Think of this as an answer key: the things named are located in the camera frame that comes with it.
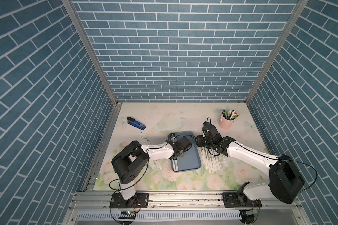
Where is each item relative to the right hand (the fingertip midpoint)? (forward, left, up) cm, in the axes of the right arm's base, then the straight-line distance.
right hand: (197, 140), depth 87 cm
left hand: (-5, +9, -10) cm, 15 cm away
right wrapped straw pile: (-8, -10, -10) cm, 17 cm away
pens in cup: (+22, -24, +1) cm, 33 cm away
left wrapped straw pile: (-13, +26, -9) cm, 30 cm away
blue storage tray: (-10, +3, -11) cm, 15 cm away
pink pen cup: (+17, -21, -3) cm, 27 cm away
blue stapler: (+14, +45, -5) cm, 48 cm away
